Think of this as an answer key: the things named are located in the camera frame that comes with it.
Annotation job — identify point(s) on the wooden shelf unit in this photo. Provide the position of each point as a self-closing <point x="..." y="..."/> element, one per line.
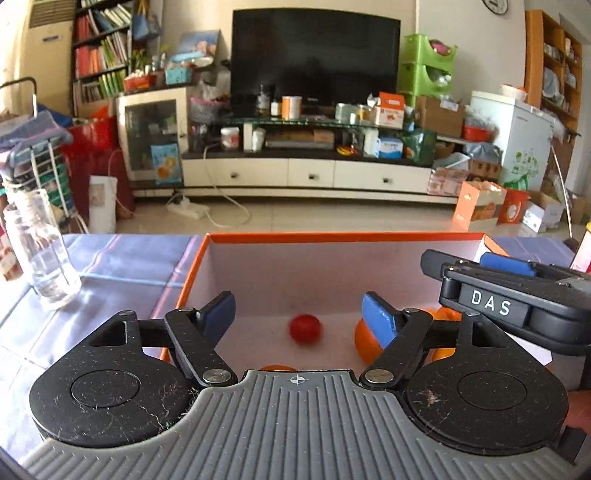
<point x="553" y="69"/>

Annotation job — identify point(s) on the white air conditioner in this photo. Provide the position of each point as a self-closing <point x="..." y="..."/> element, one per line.
<point x="48" y="40"/>

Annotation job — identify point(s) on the white chest freezer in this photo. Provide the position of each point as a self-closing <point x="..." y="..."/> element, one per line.
<point x="523" y="133"/>

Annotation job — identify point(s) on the orange fruit carton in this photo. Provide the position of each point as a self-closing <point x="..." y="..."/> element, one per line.
<point x="479" y="206"/>

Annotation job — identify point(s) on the red tomato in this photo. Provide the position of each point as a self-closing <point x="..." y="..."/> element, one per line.
<point x="305" y="329"/>

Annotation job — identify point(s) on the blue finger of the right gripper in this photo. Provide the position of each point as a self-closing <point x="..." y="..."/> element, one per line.
<point x="508" y="264"/>

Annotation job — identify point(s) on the orange cardboard box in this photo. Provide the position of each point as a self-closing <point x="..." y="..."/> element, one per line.
<point x="277" y="276"/>

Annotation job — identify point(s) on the white glass-door cabinet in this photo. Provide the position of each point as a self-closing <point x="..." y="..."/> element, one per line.
<point x="153" y="133"/>

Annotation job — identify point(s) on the green stacked plastic bins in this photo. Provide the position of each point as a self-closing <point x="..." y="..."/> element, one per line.
<point x="426" y="68"/>

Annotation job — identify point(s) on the white tv cabinet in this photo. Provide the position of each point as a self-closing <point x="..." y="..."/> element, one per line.
<point x="264" y="157"/>

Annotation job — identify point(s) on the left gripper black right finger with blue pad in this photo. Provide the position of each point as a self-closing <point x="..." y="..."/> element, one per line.
<point x="490" y="395"/>

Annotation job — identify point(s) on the red gift bag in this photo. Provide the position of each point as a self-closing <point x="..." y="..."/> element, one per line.
<point x="95" y="151"/>

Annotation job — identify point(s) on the small orange tangerine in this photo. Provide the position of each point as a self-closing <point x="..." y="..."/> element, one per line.
<point x="278" y="368"/>

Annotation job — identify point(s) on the clear glass jar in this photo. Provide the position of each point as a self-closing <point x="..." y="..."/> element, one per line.
<point x="40" y="249"/>

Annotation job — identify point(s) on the white paper bag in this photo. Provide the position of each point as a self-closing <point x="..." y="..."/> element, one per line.
<point x="102" y="204"/>

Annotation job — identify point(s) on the large orange fruit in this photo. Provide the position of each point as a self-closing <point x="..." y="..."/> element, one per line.
<point x="366" y="344"/>

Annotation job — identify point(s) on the dark bookshelf with books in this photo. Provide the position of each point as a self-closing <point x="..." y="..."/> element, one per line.
<point x="100" y="52"/>

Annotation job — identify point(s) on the small orange mandarin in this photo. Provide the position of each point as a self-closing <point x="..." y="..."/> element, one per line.
<point x="441" y="339"/>

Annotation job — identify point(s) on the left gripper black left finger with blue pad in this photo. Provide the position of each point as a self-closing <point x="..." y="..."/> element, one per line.
<point x="130" y="379"/>

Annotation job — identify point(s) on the red yellow-lid can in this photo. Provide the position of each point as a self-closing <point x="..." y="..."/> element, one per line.
<point x="582" y="259"/>

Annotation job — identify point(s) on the white power strip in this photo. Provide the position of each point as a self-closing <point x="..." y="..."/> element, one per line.
<point x="188" y="210"/>

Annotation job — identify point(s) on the black flat television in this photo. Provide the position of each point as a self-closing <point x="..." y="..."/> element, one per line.
<point x="324" y="56"/>

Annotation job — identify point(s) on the wall clock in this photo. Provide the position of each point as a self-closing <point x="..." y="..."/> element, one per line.
<point x="497" y="7"/>

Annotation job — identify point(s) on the brown cardboard box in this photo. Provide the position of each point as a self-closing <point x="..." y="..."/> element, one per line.
<point x="444" y="117"/>

